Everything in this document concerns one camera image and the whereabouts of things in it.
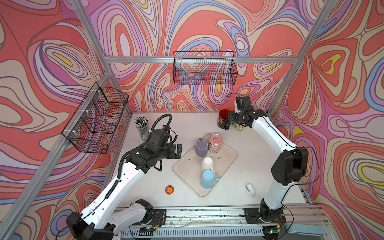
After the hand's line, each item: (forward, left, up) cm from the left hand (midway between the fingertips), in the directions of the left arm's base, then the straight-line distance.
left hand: (176, 147), depth 73 cm
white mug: (-3, -16, -12) cm, 21 cm away
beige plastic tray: (+1, -6, -23) cm, 24 cm away
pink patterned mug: (+10, -22, -12) cm, 26 cm away
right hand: (+21, -34, -3) cm, 40 cm away
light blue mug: (-11, -16, -13) cm, 23 cm away
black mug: (+30, -29, -12) cm, 44 cm away
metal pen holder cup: (+22, +24, -6) cm, 33 cm away
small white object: (-14, -39, -20) cm, 46 cm away
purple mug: (+8, -14, -14) cm, 21 cm away
